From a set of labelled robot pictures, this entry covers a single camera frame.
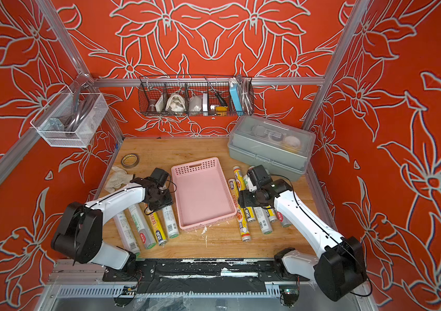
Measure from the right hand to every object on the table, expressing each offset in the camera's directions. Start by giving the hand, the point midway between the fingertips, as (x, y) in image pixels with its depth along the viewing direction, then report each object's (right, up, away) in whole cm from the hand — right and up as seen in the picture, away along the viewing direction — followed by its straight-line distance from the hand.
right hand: (242, 200), depth 80 cm
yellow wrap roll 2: (+4, -7, +5) cm, 10 cm away
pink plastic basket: (-18, -3, +17) cm, 25 cm away
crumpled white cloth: (-64, +7, +21) cm, 68 cm away
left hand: (-33, -3, +10) cm, 35 cm away
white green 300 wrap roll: (-50, -12, +1) cm, 51 cm away
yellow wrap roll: (-37, -12, +2) cm, 39 cm away
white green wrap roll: (-31, -10, +1) cm, 32 cm away
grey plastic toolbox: (+19, +21, +8) cm, 29 cm away
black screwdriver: (-10, +48, +15) cm, 51 cm away
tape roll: (-61, +16, +29) cm, 70 cm away
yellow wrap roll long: (+1, -15, 0) cm, 15 cm away
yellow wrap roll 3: (+14, -8, +5) cm, 17 cm away
